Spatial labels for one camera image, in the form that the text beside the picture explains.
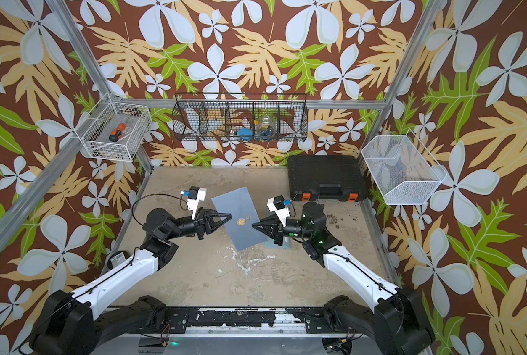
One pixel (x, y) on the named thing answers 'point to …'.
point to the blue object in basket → (246, 134)
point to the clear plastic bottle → (267, 132)
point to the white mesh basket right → (403, 171)
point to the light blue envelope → (286, 244)
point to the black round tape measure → (116, 257)
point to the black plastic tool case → (326, 177)
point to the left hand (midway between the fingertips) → (230, 216)
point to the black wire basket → (241, 117)
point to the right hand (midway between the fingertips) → (255, 225)
